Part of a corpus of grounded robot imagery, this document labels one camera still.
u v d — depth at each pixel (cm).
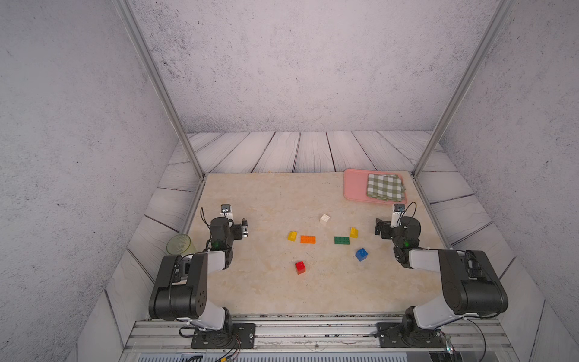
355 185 118
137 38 75
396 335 73
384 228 85
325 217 99
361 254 89
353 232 96
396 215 82
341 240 96
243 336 73
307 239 96
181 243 82
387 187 114
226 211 82
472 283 45
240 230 85
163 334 74
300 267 85
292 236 96
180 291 44
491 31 75
